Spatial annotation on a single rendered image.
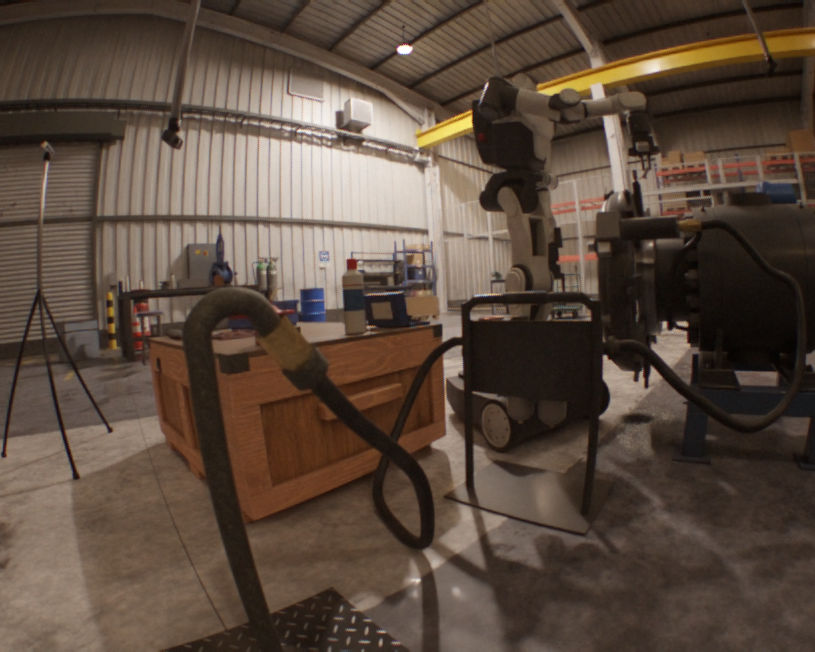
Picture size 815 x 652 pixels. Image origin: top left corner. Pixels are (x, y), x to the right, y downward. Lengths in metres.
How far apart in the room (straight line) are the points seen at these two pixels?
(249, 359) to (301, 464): 0.33
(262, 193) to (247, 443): 8.99
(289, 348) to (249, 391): 0.48
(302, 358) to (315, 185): 10.03
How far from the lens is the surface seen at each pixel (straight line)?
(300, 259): 9.90
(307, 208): 10.23
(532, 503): 1.12
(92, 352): 6.47
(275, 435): 1.03
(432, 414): 1.44
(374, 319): 1.37
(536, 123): 1.63
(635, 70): 10.04
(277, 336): 0.47
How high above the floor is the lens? 0.57
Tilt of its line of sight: 4 degrees down
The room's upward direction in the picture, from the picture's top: 3 degrees counter-clockwise
